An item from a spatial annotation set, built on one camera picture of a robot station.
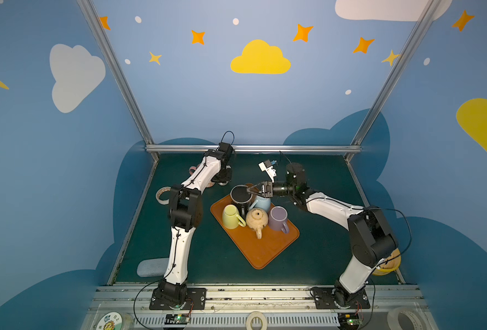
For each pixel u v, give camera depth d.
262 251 0.86
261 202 0.91
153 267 0.78
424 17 0.72
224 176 0.93
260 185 0.76
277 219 0.86
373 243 0.48
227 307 0.73
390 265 0.80
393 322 0.70
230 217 0.86
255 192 0.78
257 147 1.38
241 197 0.89
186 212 0.59
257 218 0.86
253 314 0.72
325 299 0.75
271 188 0.73
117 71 0.84
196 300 0.74
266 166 0.77
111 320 0.63
